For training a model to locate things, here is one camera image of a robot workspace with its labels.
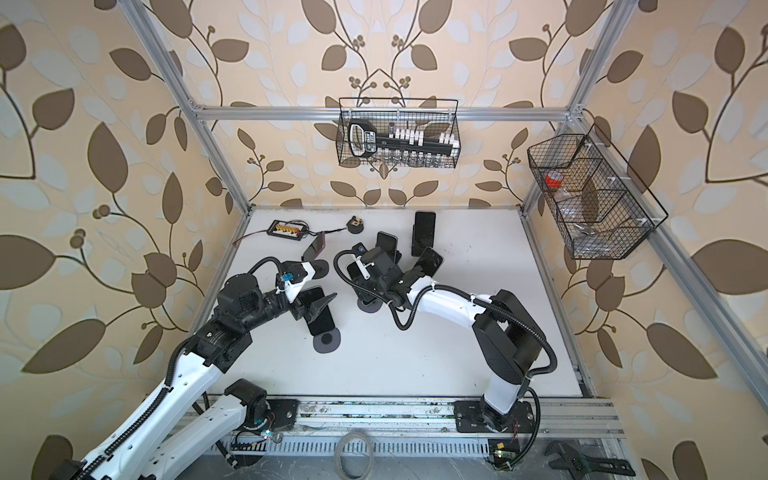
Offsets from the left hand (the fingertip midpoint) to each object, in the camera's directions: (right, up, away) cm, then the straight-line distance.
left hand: (323, 275), depth 70 cm
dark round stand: (-3, -21, +17) cm, 27 cm away
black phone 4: (+30, 0, +37) cm, 48 cm away
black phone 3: (+27, +11, +32) cm, 43 cm away
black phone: (-3, -15, +12) cm, 20 cm away
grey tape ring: (+4, -40, -3) cm, 40 cm away
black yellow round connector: (+2, +14, +42) cm, 44 cm away
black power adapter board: (-24, +12, +42) cm, 50 cm away
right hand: (+8, -3, +17) cm, 19 cm away
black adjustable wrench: (+59, -43, -2) cm, 73 cm away
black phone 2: (+6, 0, +8) cm, 10 cm away
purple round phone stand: (+9, -13, +21) cm, 26 cm away
